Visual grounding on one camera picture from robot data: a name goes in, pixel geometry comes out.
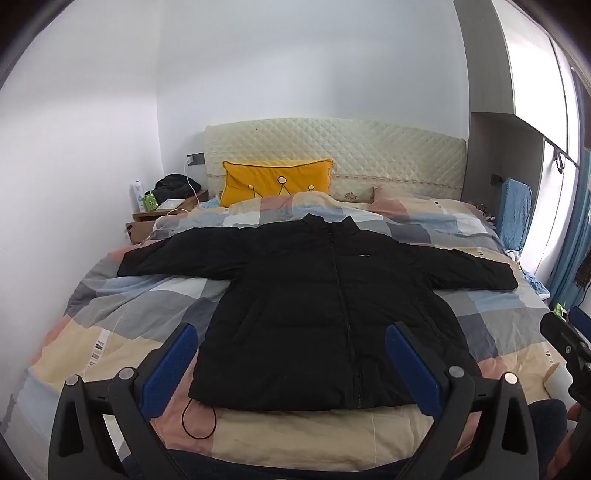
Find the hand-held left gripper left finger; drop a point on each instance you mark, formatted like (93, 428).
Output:
(168, 369)

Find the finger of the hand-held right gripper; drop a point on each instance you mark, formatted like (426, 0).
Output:
(561, 334)

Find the wooden nightstand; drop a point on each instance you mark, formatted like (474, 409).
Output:
(143, 226)

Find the yellow crown print pillow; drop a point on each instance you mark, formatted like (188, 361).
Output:
(272, 180)

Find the small dark wall socket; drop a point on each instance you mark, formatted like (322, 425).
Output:
(497, 177)

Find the grey wall socket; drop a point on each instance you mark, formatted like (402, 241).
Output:
(196, 159)

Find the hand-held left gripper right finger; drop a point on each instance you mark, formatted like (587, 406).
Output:
(415, 369)

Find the blue curtain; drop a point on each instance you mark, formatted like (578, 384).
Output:
(572, 240)

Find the green tissue pack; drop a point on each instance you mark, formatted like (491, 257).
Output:
(150, 202)

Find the light blue cloth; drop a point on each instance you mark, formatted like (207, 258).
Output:
(535, 284)

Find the checked patchwork quilt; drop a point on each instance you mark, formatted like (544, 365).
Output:
(138, 300)

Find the person's right hand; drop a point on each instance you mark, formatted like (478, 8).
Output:
(582, 412)

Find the grey white wardrobe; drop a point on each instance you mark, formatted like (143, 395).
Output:
(517, 69)

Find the black puffer jacket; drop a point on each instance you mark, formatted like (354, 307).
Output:
(314, 304)

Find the pink pillow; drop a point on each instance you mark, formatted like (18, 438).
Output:
(401, 193)

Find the cream floral pillow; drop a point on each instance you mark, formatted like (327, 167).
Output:
(351, 190)

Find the white spray bottle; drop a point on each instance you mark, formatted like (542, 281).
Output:
(138, 196)

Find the black bag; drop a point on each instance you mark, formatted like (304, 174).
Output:
(178, 187)

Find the cream quilted headboard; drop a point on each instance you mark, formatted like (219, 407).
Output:
(369, 152)

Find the white flat box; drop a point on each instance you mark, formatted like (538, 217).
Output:
(171, 204)

